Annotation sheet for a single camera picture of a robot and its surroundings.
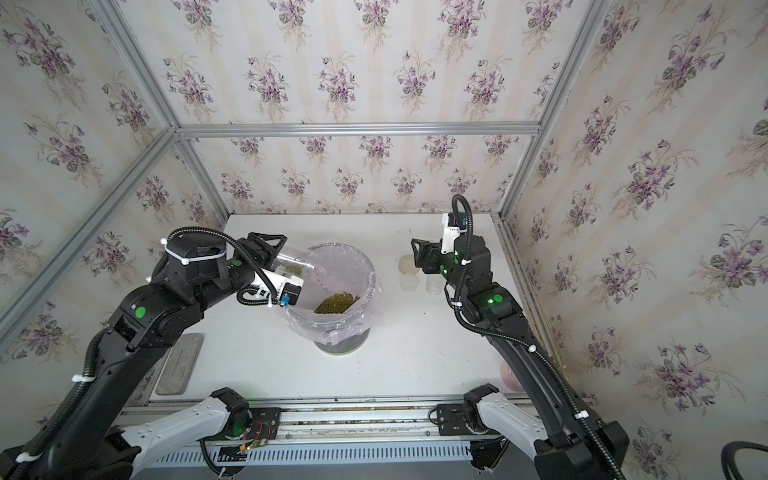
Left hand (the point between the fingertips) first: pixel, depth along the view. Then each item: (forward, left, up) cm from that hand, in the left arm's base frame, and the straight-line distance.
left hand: (272, 236), depth 61 cm
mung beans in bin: (+4, -9, -37) cm, 38 cm away
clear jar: (-4, -3, -6) cm, 8 cm away
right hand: (+6, -36, -8) cm, 37 cm away
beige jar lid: (+23, -32, -41) cm, 57 cm away
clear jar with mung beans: (+10, -41, -36) cm, 55 cm away
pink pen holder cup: (-18, -58, -37) cm, 71 cm away
